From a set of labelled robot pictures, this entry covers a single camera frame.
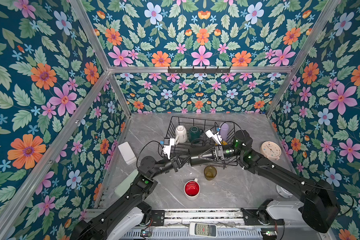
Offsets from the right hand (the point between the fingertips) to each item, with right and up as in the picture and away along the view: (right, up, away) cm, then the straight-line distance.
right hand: (200, 157), depth 62 cm
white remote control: (+2, -36, +7) cm, 36 cm away
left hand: (-3, +1, 0) cm, 3 cm away
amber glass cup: (+7, -14, +24) cm, 29 cm away
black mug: (-2, +3, -4) cm, 5 cm away
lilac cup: (+16, +10, +28) cm, 34 cm away
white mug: (-10, +8, +31) cm, 33 cm away
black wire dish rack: (+3, +9, +3) cm, 9 cm away
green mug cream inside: (-2, +8, +30) cm, 32 cm away
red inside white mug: (-4, -22, +20) cm, 30 cm away
